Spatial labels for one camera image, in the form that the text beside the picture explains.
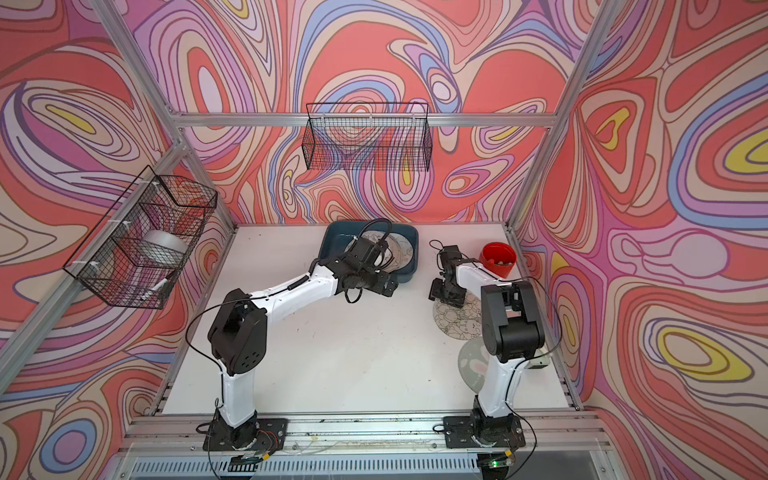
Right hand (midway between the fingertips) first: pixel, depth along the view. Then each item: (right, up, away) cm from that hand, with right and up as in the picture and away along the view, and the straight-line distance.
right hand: (443, 306), depth 97 cm
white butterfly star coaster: (-12, +18, +13) cm, 25 cm away
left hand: (-18, +9, -7) cm, 21 cm away
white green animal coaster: (+4, -5, -4) cm, 7 cm away
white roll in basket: (-72, +19, -28) cm, 79 cm away
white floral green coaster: (-18, +17, -20) cm, 32 cm away
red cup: (+16, +16, -5) cm, 23 cm away
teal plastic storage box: (-39, +24, +19) cm, 50 cm away
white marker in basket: (-76, +9, -25) cm, 80 cm away
